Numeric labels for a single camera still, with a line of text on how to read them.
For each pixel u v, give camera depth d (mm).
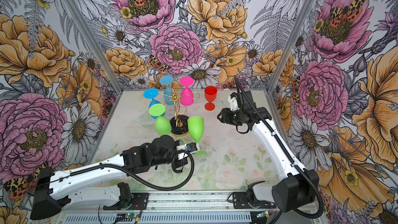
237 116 640
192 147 568
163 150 515
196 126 751
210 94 1009
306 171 403
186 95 898
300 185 385
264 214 714
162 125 773
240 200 737
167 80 854
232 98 715
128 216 704
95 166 455
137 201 730
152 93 795
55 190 404
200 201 761
